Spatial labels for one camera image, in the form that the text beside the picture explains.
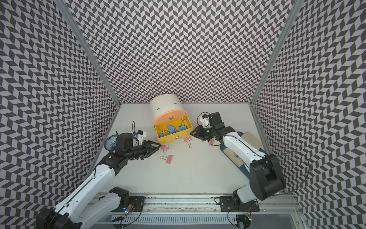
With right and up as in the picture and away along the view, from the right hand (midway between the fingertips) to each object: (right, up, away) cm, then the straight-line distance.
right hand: (192, 136), depth 82 cm
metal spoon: (+28, -14, +9) cm, 33 cm away
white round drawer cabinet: (-17, +17, +9) cm, 26 cm away
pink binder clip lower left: (-15, -16, +7) cm, 22 cm away
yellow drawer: (-12, +3, +7) cm, 14 cm away
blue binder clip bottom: (-10, +2, +9) cm, 13 cm away
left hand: (-18, -5, -6) cm, 20 cm away
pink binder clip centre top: (-3, -5, +14) cm, 15 cm away
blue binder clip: (-6, +5, +12) cm, 14 cm away
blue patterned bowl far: (-54, -6, +12) cm, 56 cm away
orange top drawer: (-14, +12, +1) cm, 18 cm away
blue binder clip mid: (-14, +4, +12) cm, 19 cm away
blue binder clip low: (-18, +1, 0) cm, 18 cm away
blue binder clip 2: (-14, +2, +6) cm, 15 cm away
